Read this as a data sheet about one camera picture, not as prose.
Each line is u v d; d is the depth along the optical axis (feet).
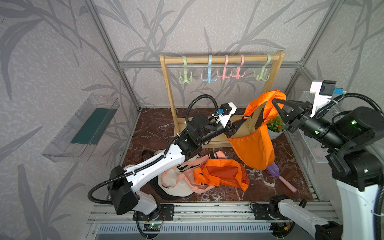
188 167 2.84
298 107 1.28
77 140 2.07
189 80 2.29
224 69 2.24
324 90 1.14
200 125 1.52
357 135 1.03
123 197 1.25
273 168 2.90
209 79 2.23
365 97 1.13
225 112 1.54
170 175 2.68
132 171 1.35
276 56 2.10
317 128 1.23
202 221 2.37
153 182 2.69
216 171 2.53
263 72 2.33
